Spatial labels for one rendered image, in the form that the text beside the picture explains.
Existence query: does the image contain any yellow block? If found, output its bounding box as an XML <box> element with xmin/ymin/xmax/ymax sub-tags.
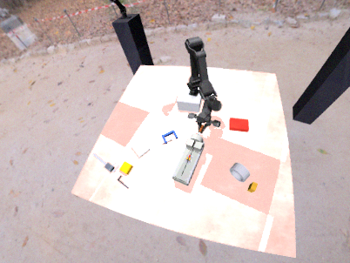
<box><xmin>119</xmin><ymin>162</ymin><xmax>133</xmax><ymax>174</ymax></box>

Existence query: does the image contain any small orange block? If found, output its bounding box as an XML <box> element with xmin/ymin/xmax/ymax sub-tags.
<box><xmin>247</xmin><ymin>182</ymin><xmax>258</xmax><ymax>192</ymax></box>

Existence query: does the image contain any red rectangular block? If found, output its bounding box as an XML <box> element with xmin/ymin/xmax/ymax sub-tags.
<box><xmin>229</xmin><ymin>118</ymin><xmax>249</xmax><ymax>132</ymax></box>

